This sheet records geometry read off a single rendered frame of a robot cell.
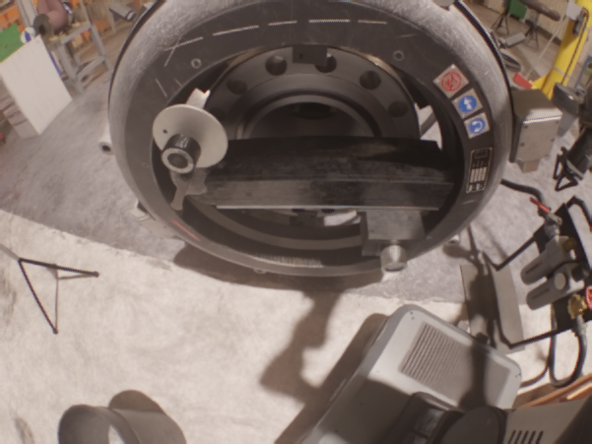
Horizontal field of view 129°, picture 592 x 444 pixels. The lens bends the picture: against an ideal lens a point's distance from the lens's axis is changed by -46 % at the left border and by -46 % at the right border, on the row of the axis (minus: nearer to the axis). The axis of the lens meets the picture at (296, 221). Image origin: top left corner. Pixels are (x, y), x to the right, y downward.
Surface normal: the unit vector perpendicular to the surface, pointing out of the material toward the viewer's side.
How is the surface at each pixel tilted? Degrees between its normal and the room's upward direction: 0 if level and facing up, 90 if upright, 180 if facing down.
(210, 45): 90
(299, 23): 90
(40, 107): 90
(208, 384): 0
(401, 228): 2
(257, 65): 90
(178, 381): 0
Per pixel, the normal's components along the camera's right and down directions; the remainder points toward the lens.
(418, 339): -0.05, -0.55
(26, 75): 0.98, 0.12
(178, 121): -0.07, 0.84
